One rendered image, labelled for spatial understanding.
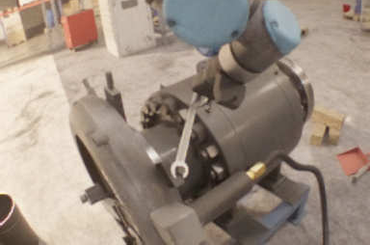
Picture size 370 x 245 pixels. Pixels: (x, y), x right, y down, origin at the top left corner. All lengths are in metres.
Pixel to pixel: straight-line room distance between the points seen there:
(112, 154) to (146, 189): 0.13
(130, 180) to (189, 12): 0.51
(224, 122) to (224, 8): 0.70
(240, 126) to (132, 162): 0.43
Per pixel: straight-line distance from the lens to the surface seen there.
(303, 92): 1.43
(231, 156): 0.93
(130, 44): 4.76
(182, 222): 0.64
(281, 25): 0.43
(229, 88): 0.52
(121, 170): 0.71
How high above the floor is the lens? 1.33
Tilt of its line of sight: 29 degrees down
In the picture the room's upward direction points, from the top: 8 degrees counter-clockwise
